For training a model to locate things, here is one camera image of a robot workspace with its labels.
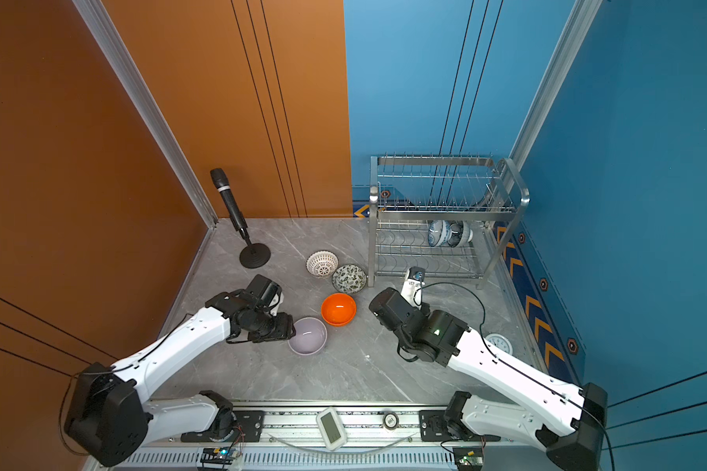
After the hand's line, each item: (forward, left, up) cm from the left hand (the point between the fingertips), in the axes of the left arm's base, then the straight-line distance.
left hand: (290, 329), depth 83 cm
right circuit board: (-29, -47, -9) cm, 56 cm away
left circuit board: (-30, +14, -8) cm, 34 cm away
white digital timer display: (-24, -14, -5) cm, 28 cm away
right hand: (+2, -29, +13) cm, 31 cm away
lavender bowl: (0, -5, -5) cm, 7 cm away
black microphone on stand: (+30, +20, -5) cm, 36 cm away
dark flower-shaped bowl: (+39, -55, -1) cm, 67 cm away
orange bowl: (+9, -13, -4) cm, 16 cm away
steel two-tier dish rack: (+53, -57, -7) cm, 79 cm away
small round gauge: (-22, -28, -1) cm, 36 cm away
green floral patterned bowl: (+20, -16, -5) cm, 26 cm away
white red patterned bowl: (+28, -6, -6) cm, 29 cm away
